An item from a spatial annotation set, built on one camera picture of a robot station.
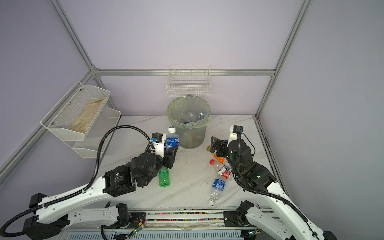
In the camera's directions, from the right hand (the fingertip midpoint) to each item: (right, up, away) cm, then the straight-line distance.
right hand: (218, 138), depth 67 cm
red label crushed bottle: (+7, -21, +20) cm, 29 cm away
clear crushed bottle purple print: (-7, +13, +22) cm, 26 cm away
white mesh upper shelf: (-74, +7, +1) cm, 74 cm away
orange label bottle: (+5, -15, +24) cm, 28 cm away
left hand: (-20, -3, -4) cm, 21 cm away
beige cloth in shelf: (-69, +7, +8) cm, 70 cm away
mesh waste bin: (-13, -2, +25) cm, 28 cm away
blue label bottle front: (+1, -27, +12) cm, 30 cm away
